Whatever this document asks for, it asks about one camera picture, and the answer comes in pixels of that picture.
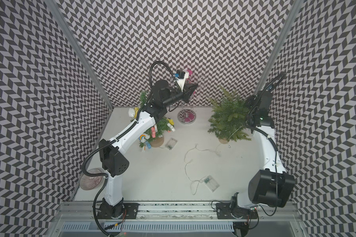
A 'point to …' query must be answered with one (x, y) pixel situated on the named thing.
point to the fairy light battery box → (212, 183)
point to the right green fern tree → (228, 118)
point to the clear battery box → (171, 144)
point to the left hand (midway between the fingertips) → (197, 85)
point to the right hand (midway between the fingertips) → (255, 99)
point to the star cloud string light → (165, 125)
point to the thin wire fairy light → (195, 183)
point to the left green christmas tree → (155, 142)
